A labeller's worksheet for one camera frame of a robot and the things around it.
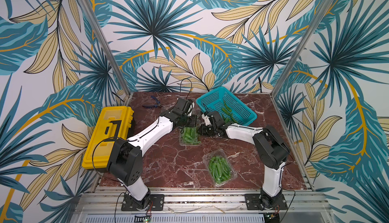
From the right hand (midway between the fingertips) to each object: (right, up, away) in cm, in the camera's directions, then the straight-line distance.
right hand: (197, 130), depth 94 cm
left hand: (-1, +6, -9) cm, 11 cm away
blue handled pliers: (-35, +15, +16) cm, 42 cm away
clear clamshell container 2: (+12, -18, -11) cm, 25 cm away
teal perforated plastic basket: (+26, +13, +13) cm, 32 cm away
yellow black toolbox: (-45, +6, -12) cm, 47 cm away
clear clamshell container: (-5, -3, -3) cm, 7 cm away
